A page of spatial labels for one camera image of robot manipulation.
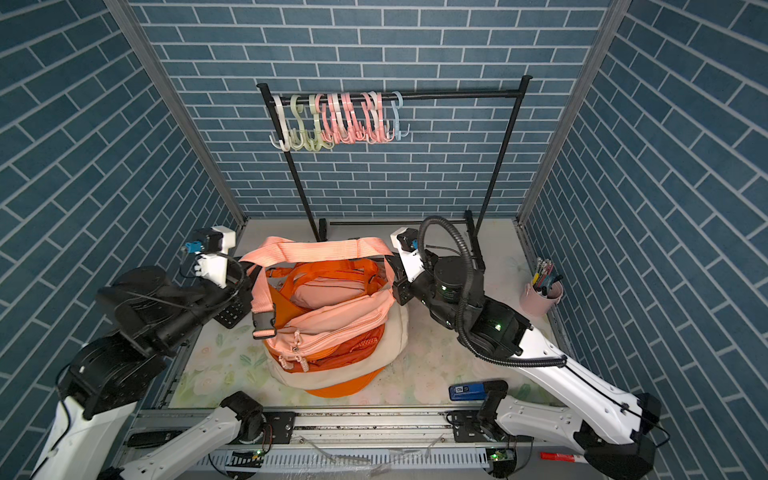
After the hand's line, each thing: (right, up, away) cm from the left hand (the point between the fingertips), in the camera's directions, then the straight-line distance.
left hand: (274, 255), depth 54 cm
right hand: (+22, 0, +5) cm, 22 cm away
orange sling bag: (+11, -33, +18) cm, 39 cm away
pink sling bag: (+5, -17, +16) cm, 24 cm away
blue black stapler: (+43, -36, +22) cm, 60 cm away
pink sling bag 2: (+1, -11, +29) cm, 31 cm away
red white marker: (+64, -48, +15) cm, 82 cm away
